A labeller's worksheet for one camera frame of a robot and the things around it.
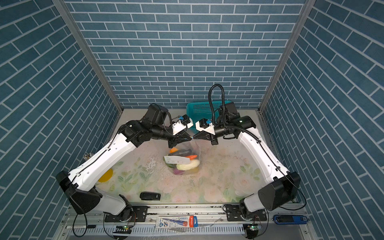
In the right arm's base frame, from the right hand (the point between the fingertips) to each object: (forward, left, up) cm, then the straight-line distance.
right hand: (194, 133), depth 68 cm
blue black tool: (-26, -47, -27) cm, 60 cm away
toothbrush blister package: (-31, +7, -30) cm, 44 cm away
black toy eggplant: (-1, +7, -16) cm, 18 cm away
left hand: (-2, +2, 0) cm, 3 cm away
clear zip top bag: (-6, +6, -15) cm, 17 cm away
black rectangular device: (-22, +22, -28) cm, 42 cm away
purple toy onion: (-9, +10, -25) cm, 28 cm away
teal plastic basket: (+42, +4, -26) cm, 49 cm away
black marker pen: (-37, +51, -29) cm, 69 cm away
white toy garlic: (-5, +1, -21) cm, 22 cm away
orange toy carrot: (-2, +2, -19) cm, 19 cm away
